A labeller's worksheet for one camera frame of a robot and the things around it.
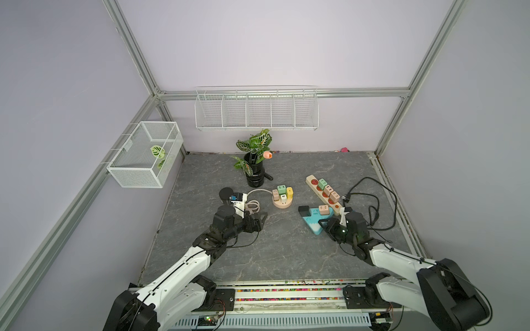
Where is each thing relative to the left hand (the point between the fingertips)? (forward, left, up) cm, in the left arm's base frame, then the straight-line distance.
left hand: (258, 214), depth 80 cm
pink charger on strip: (+14, -33, -7) cm, 36 cm away
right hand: (-1, -25, -9) cm, 27 cm away
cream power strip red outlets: (+22, -28, -12) cm, 38 cm away
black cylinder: (+19, +16, -11) cm, 27 cm away
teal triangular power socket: (0, -23, -9) cm, 25 cm away
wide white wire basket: (+49, -2, +16) cm, 52 cm away
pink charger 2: (+13, -8, -7) cm, 17 cm away
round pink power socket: (+11, -9, -12) cm, 18 cm away
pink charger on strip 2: (+10, -35, -7) cm, 37 cm away
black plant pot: (+25, +1, -10) cm, 27 cm away
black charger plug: (+5, -20, -8) cm, 22 cm away
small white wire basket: (+23, +44, +13) cm, 51 cm away
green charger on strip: (+18, -31, -7) cm, 36 cm away
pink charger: (+2, -27, -4) cm, 28 cm away
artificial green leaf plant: (+26, -1, +12) cm, 28 cm away
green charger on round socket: (+16, -11, -7) cm, 21 cm away
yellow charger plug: (+14, -14, -8) cm, 22 cm away
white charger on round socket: (+12, -12, -10) cm, 20 cm away
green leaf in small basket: (+23, +39, +16) cm, 48 cm away
